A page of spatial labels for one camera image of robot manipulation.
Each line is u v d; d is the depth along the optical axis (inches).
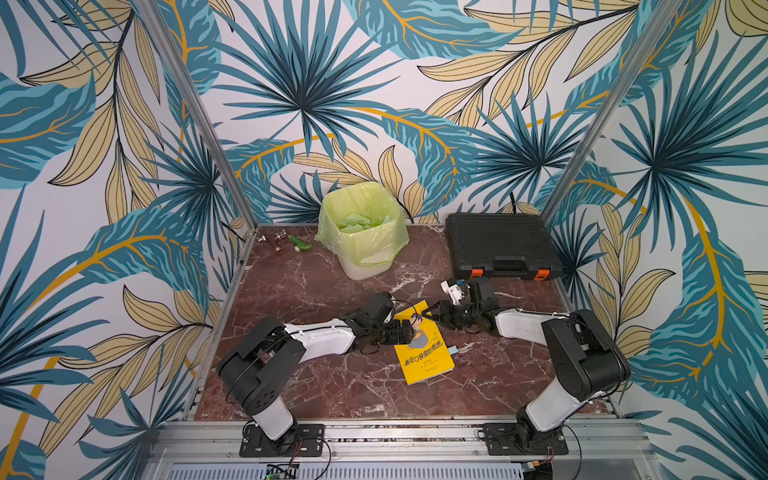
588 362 18.5
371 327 27.5
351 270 38.7
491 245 41.4
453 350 33.8
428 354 33.7
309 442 28.7
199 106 33.1
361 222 40.6
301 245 43.4
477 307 29.3
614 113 33.6
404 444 29.0
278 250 43.2
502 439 28.8
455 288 34.6
